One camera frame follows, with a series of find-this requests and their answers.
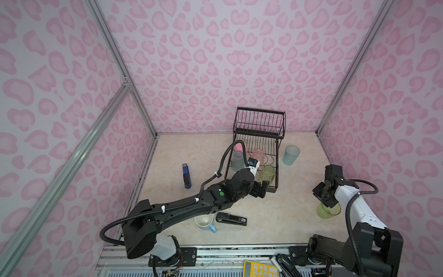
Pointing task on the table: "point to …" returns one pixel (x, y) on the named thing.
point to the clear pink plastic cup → (259, 154)
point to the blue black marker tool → (186, 176)
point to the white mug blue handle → (205, 222)
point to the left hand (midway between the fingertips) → (263, 176)
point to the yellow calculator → (257, 269)
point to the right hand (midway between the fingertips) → (319, 194)
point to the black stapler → (230, 219)
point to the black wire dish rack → (256, 134)
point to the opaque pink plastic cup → (238, 147)
